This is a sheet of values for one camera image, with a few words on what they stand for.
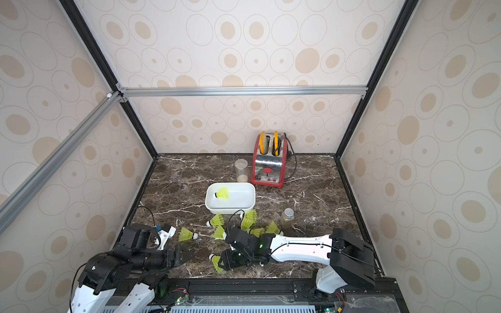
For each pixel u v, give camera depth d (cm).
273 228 86
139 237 52
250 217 90
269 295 73
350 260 42
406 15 69
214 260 79
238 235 59
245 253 58
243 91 116
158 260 57
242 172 97
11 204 51
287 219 85
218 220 89
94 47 76
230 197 102
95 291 43
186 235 85
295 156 106
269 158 95
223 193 100
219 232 86
